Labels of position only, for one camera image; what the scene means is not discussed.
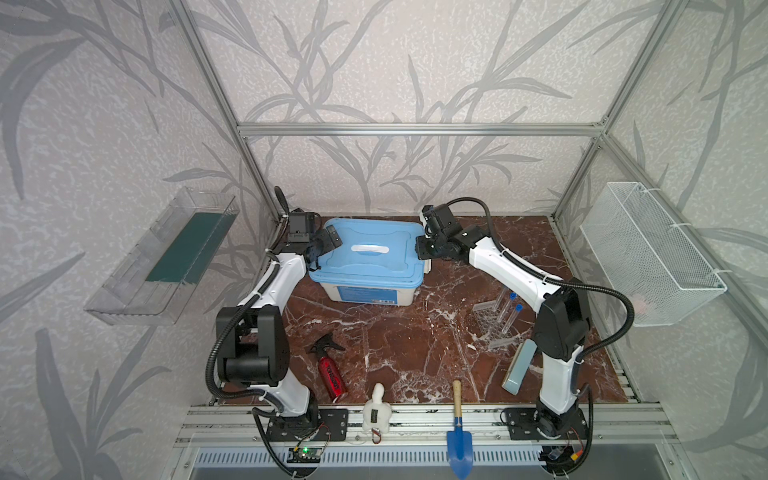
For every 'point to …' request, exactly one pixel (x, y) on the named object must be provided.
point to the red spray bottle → (330, 379)
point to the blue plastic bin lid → (374, 253)
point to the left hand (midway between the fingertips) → (330, 230)
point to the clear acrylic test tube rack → (496, 324)
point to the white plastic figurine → (377, 414)
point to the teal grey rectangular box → (519, 366)
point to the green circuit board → (304, 455)
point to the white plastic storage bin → (377, 295)
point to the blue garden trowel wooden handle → (459, 442)
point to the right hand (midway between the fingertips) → (420, 238)
